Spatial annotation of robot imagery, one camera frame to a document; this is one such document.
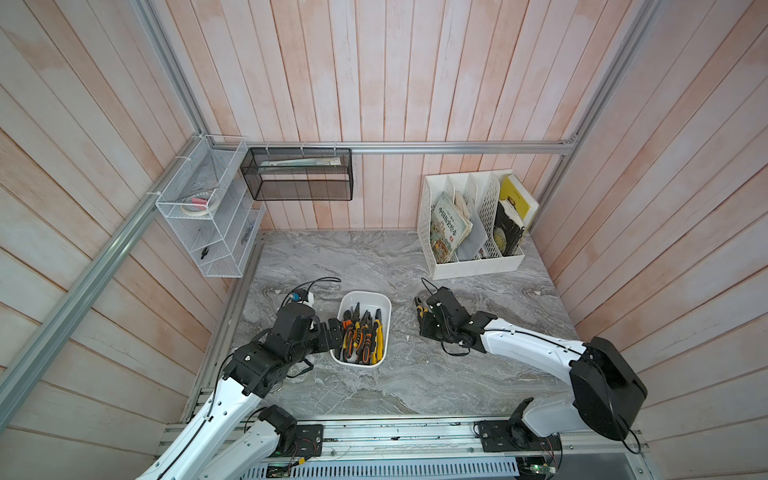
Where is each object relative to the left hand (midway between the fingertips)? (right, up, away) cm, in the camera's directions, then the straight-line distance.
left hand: (327, 333), depth 74 cm
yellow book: (+59, +37, +18) cm, 72 cm away
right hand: (+25, -1, +14) cm, 29 cm away
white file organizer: (+53, +45, +34) cm, 77 cm away
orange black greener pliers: (+5, -5, +12) cm, 14 cm away
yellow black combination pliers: (+13, -6, +15) cm, 21 cm away
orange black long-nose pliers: (+9, -6, +10) cm, 15 cm away
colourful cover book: (+37, +30, +26) cm, 55 cm away
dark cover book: (+56, +29, +23) cm, 67 cm away
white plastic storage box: (+10, +5, +21) cm, 24 cm away
